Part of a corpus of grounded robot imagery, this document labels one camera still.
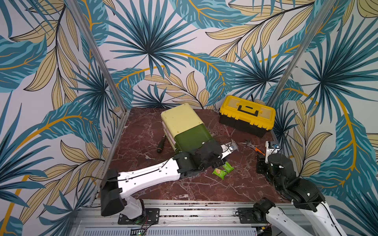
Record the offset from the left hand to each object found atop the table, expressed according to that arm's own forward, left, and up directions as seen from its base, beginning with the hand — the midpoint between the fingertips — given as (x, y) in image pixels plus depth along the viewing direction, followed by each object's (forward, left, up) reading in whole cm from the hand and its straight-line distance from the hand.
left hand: (221, 151), depth 69 cm
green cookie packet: (-1, -4, -25) cm, 25 cm away
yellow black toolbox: (+31, -22, -9) cm, 40 cm away
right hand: (-2, -19, -1) cm, 19 cm away
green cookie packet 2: (+2, -9, -25) cm, 27 cm away
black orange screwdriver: (+13, +34, -23) cm, 43 cm away
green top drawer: (+10, +15, -8) cm, 20 cm away
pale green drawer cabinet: (+15, +18, -4) cm, 24 cm away
